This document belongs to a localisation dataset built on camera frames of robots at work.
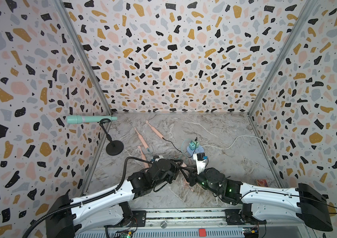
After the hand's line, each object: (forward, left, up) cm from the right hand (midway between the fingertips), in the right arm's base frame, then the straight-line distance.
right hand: (184, 169), depth 71 cm
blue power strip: (+21, -10, -16) cm, 29 cm away
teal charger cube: (+21, -5, -12) cm, 25 cm away
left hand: (+2, -2, +1) cm, 3 cm away
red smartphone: (+2, -45, -19) cm, 49 cm away
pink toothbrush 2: (+27, +28, -16) cm, 42 cm away
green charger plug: (+24, -8, -13) cm, 28 cm away
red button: (-23, -9, -21) cm, 32 cm away
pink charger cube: (+1, 0, +1) cm, 2 cm away
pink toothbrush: (+38, +22, -17) cm, 47 cm away
